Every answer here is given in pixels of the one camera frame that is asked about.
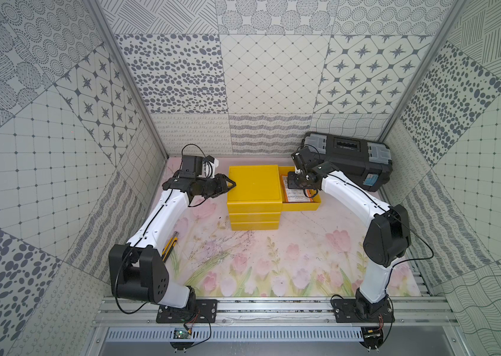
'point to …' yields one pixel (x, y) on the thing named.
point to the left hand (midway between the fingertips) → (230, 182)
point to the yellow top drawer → (314, 205)
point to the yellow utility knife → (167, 249)
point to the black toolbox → (367, 164)
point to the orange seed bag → (293, 195)
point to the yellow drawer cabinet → (255, 203)
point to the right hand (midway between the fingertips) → (294, 184)
